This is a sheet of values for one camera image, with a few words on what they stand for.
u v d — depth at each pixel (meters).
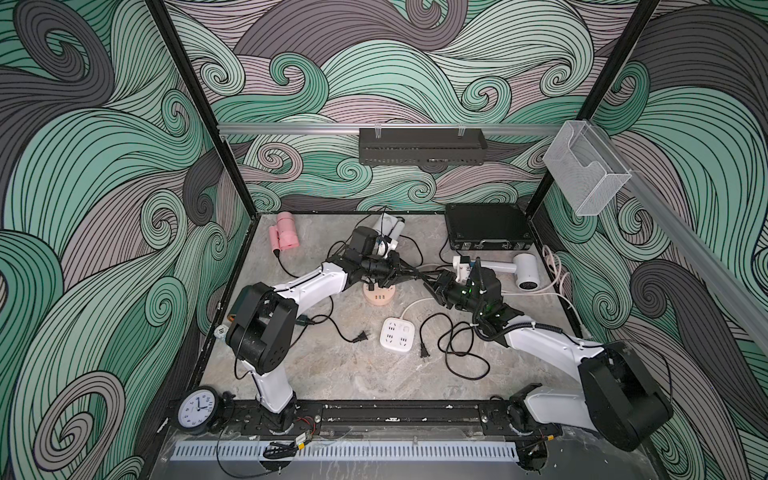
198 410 0.73
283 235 1.07
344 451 0.70
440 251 1.08
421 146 0.96
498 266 1.01
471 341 0.86
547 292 0.97
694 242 0.59
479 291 0.63
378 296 0.93
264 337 0.47
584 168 0.80
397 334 0.86
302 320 0.88
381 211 1.19
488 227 1.14
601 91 0.84
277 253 1.07
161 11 0.71
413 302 0.95
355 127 0.95
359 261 0.70
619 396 0.41
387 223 1.13
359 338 0.87
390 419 0.74
